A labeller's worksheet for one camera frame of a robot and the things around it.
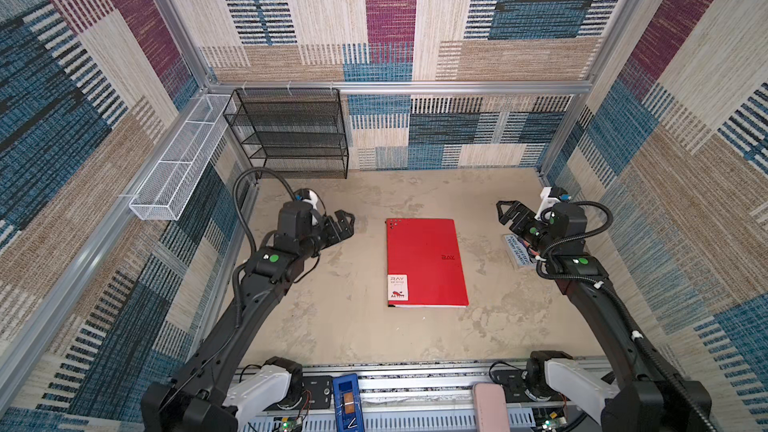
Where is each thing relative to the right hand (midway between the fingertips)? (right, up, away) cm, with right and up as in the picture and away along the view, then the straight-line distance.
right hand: (507, 214), depth 80 cm
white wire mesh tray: (-83, +5, -10) cm, 84 cm away
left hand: (-43, -1, -4) cm, 43 cm away
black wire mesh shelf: (-66, +28, +29) cm, 78 cm away
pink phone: (-8, -44, -11) cm, 46 cm away
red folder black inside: (-20, -16, +14) cm, 29 cm away
